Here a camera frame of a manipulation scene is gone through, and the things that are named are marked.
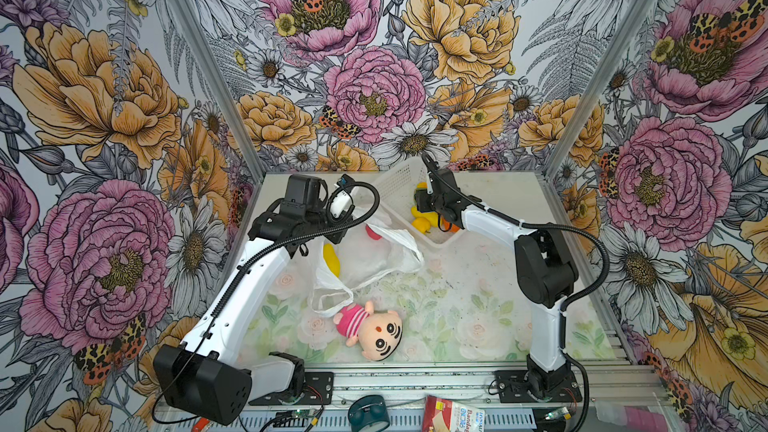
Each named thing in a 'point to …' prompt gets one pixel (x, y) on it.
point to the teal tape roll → (368, 409)
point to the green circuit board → (303, 413)
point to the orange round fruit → (453, 229)
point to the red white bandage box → (445, 415)
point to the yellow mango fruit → (421, 224)
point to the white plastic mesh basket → (398, 184)
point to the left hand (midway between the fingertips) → (345, 226)
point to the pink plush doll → (379, 333)
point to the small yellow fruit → (331, 258)
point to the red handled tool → (200, 425)
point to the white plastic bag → (373, 247)
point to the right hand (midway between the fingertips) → (423, 201)
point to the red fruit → (374, 235)
